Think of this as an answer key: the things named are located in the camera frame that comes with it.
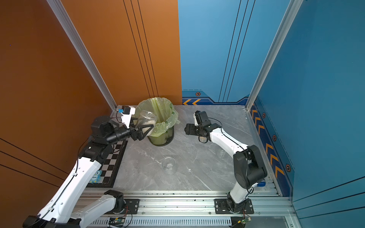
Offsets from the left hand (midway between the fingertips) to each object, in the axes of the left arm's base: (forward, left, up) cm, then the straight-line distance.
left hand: (148, 121), depth 67 cm
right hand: (+11, -20, -21) cm, 32 cm away
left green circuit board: (-37, +18, -37) cm, 55 cm away
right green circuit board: (-36, -47, -34) cm, 68 cm away
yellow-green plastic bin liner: (+21, -4, -21) cm, 30 cm away
